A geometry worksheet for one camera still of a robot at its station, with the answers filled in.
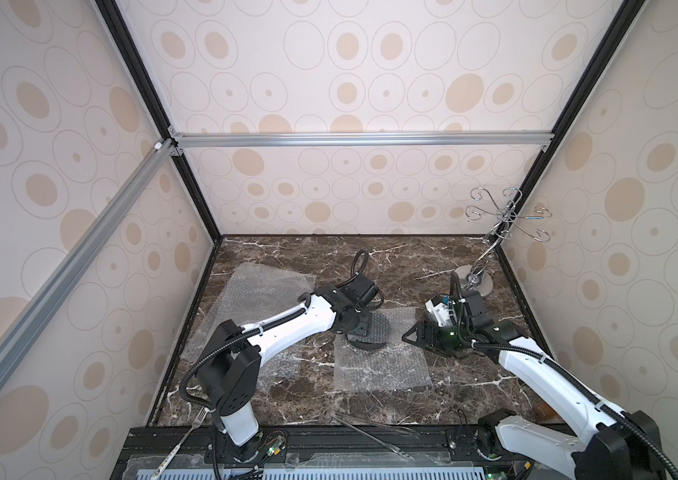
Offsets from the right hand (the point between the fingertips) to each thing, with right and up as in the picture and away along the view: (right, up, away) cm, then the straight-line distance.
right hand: (421, 339), depth 79 cm
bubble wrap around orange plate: (-53, +10, +23) cm, 58 cm away
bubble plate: (-4, -9, +6) cm, 11 cm away
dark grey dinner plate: (-10, -2, +13) cm, 16 cm away
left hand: (-14, +3, +4) cm, 15 cm away
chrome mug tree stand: (+26, +14, +24) cm, 38 cm away
